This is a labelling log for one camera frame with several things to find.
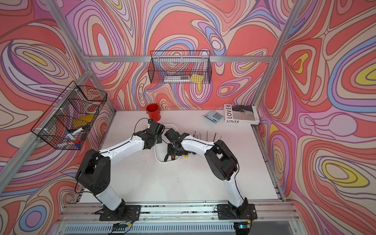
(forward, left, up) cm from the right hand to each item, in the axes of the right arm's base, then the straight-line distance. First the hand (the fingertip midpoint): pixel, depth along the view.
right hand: (173, 156), depth 93 cm
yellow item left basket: (+4, +41, +32) cm, 52 cm away
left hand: (+10, +10, +8) cm, 16 cm away
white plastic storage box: (+4, +8, +2) cm, 9 cm away
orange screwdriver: (+15, -29, -2) cm, 33 cm away
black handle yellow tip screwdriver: (0, -8, -1) cm, 8 cm away
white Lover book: (+33, -55, +2) cm, 64 cm away
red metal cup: (+33, +15, +8) cm, 37 cm away
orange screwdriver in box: (+15, -34, -3) cm, 37 cm away
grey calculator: (+33, -31, 0) cm, 45 cm away
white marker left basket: (0, +40, +31) cm, 51 cm away
